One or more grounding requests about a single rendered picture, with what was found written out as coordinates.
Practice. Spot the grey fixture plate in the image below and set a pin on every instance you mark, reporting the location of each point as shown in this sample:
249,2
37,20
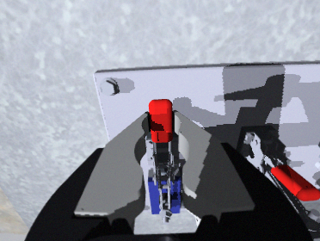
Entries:
223,98

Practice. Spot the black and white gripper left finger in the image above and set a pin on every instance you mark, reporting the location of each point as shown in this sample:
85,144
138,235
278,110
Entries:
108,185

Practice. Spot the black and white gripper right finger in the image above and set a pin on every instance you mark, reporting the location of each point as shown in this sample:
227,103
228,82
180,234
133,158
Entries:
218,180

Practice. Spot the blue flat plate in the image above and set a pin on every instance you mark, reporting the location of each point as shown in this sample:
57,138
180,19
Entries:
175,193

